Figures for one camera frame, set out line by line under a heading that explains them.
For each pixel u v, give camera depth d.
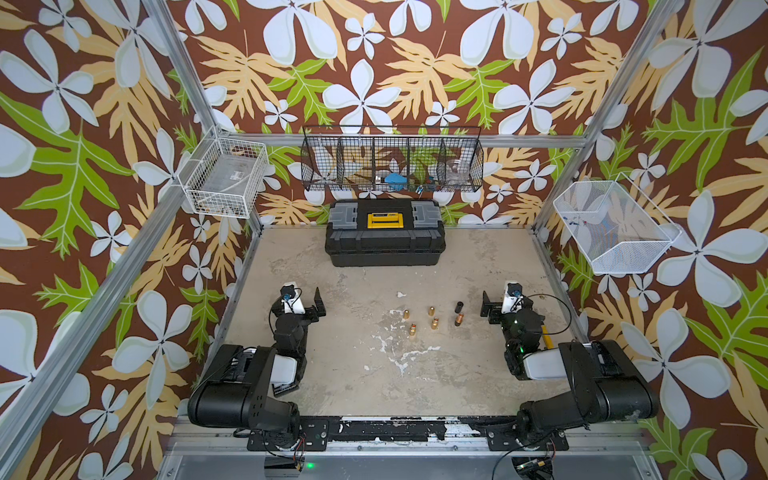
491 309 0.82
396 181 0.96
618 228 0.82
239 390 0.44
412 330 0.90
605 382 0.45
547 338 0.91
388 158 0.98
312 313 0.80
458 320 0.91
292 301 0.74
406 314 0.94
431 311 0.94
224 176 0.86
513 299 0.76
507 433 0.74
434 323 0.91
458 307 0.95
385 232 0.96
